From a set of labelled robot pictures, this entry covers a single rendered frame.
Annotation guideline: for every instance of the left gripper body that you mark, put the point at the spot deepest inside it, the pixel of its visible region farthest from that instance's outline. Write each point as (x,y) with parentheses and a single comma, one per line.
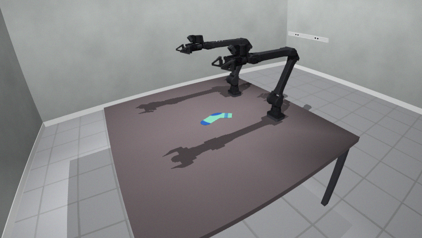
(226,59)

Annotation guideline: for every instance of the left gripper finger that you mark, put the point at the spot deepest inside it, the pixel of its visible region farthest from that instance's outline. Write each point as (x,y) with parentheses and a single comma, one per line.
(220,62)
(231,62)

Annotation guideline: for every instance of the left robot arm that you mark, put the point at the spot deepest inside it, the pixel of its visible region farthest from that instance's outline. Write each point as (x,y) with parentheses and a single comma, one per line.
(242,56)

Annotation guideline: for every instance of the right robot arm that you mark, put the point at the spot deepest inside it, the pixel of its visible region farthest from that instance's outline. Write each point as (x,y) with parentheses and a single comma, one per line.
(198,43)

